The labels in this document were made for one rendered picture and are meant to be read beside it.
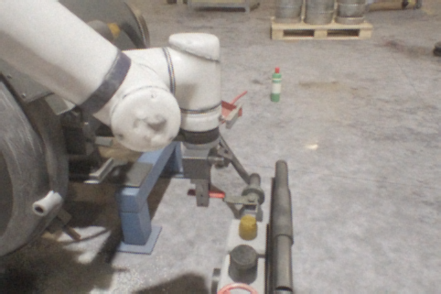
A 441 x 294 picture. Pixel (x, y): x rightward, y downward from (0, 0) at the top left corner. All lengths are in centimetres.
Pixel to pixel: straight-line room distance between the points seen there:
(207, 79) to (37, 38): 28
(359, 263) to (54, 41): 116
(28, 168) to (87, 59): 42
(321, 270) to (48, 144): 93
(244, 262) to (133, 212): 72
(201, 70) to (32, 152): 39
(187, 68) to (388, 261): 103
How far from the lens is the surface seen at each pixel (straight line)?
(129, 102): 40
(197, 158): 62
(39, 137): 77
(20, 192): 82
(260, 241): 66
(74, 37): 40
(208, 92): 59
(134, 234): 129
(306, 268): 125
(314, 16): 464
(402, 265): 137
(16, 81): 72
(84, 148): 84
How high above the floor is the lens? 93
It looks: 30 degrees down
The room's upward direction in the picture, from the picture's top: 2 degrees counter-clockwise
